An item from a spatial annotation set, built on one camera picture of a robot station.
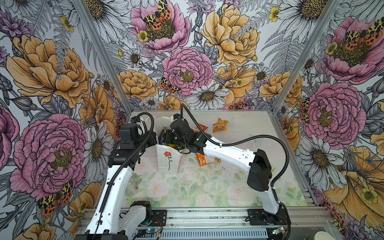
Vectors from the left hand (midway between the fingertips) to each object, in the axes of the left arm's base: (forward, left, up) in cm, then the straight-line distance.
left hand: (156, 138), depth 75 cm
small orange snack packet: (+25, -38, -22) cm, 50 cm away
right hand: (+1, -3, -2) cm, 3 cm away
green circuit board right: (-37, -57, -25) cm, 72 cm away
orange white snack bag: (-1, -24, -21) cm, 32 cm away
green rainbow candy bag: (-4, -7, +6) cm, 10 cm away
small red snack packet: (+25, -25, -22) cm, 42 cm away
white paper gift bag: (-7, -5, -9) cm, 12 cm away
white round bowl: (-39, -71, -14) cm, 82 cm away
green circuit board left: (-35, +3, -25) cm, 43 cm away
